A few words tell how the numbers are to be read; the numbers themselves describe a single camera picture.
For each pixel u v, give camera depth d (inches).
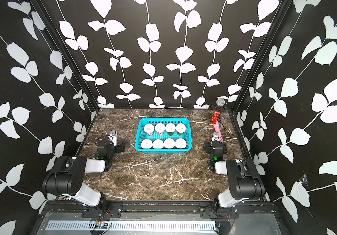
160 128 39.6
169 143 36.5
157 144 36.0
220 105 34.8
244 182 17.9
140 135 38.4
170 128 39.8
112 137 31.4
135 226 27.6
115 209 29.2
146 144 36.5
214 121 39.8
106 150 28.9
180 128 39.8
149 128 39.7
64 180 17.7
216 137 31.5
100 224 27.7
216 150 28.2
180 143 36.6
